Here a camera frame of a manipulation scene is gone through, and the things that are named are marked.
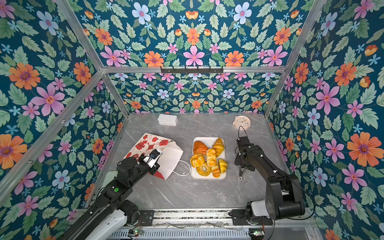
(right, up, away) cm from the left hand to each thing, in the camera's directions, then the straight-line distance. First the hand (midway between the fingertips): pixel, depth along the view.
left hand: (161, 150), depth 73 cm
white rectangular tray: (+25, +1, +30) cm, 39 cm away
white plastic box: (-4, +17, +36) cm, 40 cm away
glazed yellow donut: (+20, -15, +14) cm, 29 cm away
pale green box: (-35, -18, +15) cm, 42 cm away
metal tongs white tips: (+43, -18, +13) cm, 48 cm away
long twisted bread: (+26, -9, +14) cm, 30 cm away
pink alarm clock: (+50, +15, +39) cm, 65 cm away
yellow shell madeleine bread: (+17, -8, +14) cm, 23 cm away
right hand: (+45, -10, +16) cm, 49 cm away
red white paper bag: (+2, -4, +16) cm, 17 cm away
